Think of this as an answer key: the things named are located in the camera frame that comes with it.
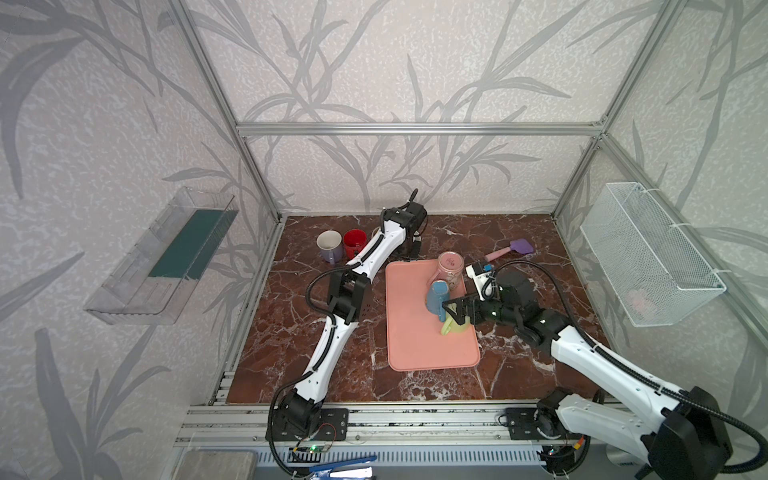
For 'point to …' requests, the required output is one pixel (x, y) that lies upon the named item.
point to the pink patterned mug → (450, 268)
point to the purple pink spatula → (519, 245)
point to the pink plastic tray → (415, 341)
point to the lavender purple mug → (330, 245)
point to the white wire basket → (654, 271)
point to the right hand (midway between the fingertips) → (455, 291)
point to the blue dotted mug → (438, 293)
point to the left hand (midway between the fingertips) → (411, 249)
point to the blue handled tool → (358, 468)
